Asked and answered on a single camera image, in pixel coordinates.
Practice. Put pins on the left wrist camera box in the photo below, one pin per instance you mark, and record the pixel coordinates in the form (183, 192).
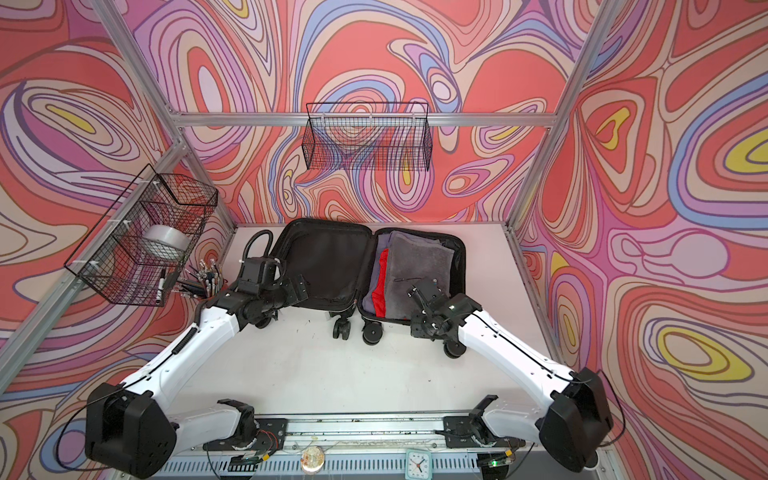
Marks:
(258, 274)

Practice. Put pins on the silver duct tape roll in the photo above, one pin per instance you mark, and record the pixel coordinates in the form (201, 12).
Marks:
(166, 243)

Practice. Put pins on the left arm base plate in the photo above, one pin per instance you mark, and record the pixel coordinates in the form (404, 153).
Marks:
(262, 435)

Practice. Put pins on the black wire basket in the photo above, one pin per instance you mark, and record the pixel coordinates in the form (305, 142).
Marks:
(367, 136)
(140, 252)

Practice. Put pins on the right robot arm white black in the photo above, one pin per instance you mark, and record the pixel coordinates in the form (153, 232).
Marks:
(571, 417)

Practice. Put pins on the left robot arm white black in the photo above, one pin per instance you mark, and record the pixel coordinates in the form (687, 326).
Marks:
(128, 427)

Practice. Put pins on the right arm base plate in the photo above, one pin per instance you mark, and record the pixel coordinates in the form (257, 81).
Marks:
(465, 431)

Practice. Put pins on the black suitcase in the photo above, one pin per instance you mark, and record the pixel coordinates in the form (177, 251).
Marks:
(335, 259)

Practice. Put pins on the back black wire basket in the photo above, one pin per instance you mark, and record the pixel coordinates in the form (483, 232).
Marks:
(367, 136)

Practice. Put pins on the grey towel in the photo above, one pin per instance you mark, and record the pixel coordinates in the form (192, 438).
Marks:
(411, 259)

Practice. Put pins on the purple jeans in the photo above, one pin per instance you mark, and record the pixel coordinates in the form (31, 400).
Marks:
(382, 243)

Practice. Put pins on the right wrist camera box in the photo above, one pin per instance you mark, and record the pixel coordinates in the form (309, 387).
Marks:
(428, 295)

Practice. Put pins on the small teal clock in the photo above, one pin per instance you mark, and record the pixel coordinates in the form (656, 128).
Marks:
(418, 465)

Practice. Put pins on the red t-shirt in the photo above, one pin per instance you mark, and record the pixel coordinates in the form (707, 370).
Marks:
(378, 295)

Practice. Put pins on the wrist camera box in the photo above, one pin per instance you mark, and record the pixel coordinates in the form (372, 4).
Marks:
(428, 295)
(258, 274)

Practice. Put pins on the left black wire basket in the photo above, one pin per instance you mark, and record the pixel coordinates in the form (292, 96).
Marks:
(140, 252)

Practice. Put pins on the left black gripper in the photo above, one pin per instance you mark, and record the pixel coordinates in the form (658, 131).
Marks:
(291, 294)

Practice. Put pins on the round clear badge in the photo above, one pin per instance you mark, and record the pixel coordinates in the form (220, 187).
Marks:
(312, 460)

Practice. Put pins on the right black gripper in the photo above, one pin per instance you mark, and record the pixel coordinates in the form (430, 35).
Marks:
(416, 327)

